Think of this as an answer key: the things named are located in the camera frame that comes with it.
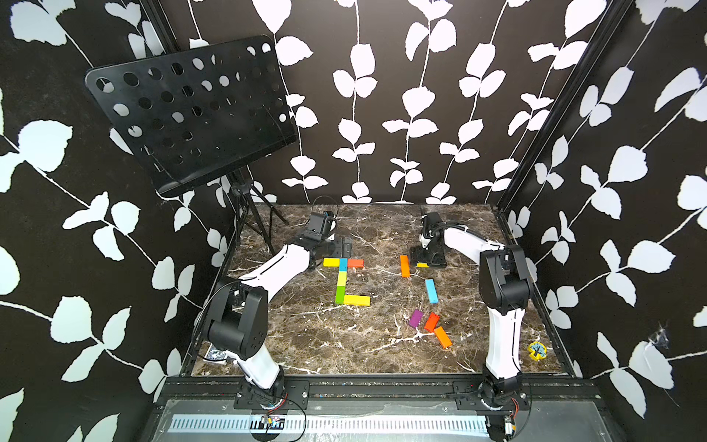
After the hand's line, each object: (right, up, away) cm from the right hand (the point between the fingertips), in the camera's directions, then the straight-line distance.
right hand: (418, 259), depth 101 cm
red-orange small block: (-23, -2, +1) cm, 24 cm away
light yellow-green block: (-28, -7, -3) cm, 29 cm away
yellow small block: (-32, -1, 0) cm, 32 cm away
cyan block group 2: (+4, -11, -6) cm, 13 cm away
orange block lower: (+4, -23, -17) cm, 28 cm away
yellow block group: (0, -1, -7) cm, 7 cm away
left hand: (-28, +7, -9) cm, 31 cm away
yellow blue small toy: (+32, -25, -19) cm, 45 cm away
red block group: (+2, -19, -13) cm, 23 cm away
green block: (-29, -11, -8) cm, 32 cm away
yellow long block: (-23, -13, -7) cm, 27 cm away
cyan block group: (-28, -2, 0) cm, 28 cm away
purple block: (-3, -18, -13) cm, 22 cm away
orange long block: (-5, -3, 0) cm, 5 cm away
